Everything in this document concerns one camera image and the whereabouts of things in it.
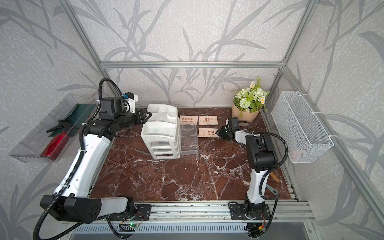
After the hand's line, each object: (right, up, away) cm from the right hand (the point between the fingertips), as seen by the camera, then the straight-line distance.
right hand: (217, 131), depth 103 cm
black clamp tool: (-73, +6, -36) cm, 82 cm away
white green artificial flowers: (+18, +20, -20) cm, 33 cm away
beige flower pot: (+21, +10, -6) cm, 24 cm away
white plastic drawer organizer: (-33, +1, -22) cm, 39 cm away
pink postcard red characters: (-18, +8, +12) cm, 23 cm away
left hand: (-36, +11, -30) cm, 49 cm away
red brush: (-68, -3, -44) cm, 82 cm away
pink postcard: (-6, -1, +3) cm, 7 cm away
